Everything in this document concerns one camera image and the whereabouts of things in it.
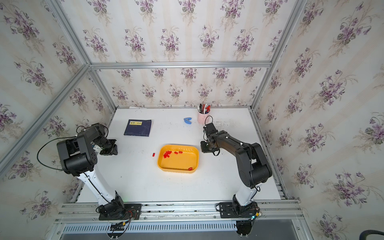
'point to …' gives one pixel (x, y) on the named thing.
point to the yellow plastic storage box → (178, 158)
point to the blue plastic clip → (186, 120)
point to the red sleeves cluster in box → (168, 152)
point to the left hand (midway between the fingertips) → (119, 150)
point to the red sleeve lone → (190, 169)
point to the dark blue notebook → (139, 127)
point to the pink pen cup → (201, 119)
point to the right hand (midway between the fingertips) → (206, 149)
